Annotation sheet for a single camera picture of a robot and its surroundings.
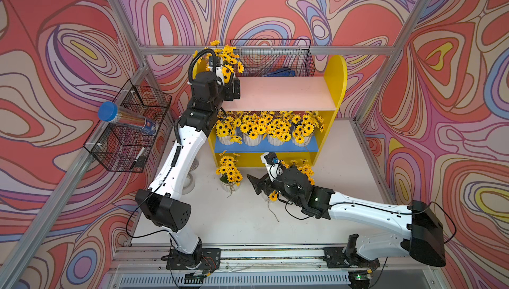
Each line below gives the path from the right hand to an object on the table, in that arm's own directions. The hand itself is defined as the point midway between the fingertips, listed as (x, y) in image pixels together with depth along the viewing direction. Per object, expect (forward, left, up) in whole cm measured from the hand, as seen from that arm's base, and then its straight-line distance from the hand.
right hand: (258, 173), depth 72 cm
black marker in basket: (+6, +45, +5) cm, 45 cm away
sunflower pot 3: (+17, -19, +5) cm, 26 cm away
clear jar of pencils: (+17, +32, -19) cm, 41 cm away
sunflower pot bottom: (+17, +1, +5) cm, 18 cm away
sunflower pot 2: (+17, +13, +6) cm, 22 cm away
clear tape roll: (+6, +32, -18) cm, 37 cm away
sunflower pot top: (+4, +12, -7) cm, 14 cm away
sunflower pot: (+6, -20, -8) cm, 22 cm away
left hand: (+26, +10, +25) cm, 37 cm away
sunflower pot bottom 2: (+17, -10, +4) cm, 20 cm away
